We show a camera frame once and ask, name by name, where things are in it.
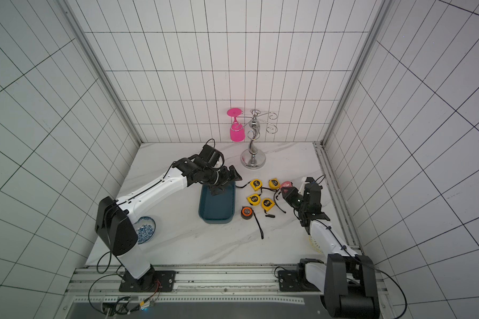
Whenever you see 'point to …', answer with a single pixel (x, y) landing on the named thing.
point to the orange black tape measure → (247, 212)
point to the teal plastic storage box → (219, 208)
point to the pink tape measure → (287, 184)
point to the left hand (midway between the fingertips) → (232, 187)
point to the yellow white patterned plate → (315, 244)
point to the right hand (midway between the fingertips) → (276, 187)
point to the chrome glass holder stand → (253, 158)
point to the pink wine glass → (237, 130)
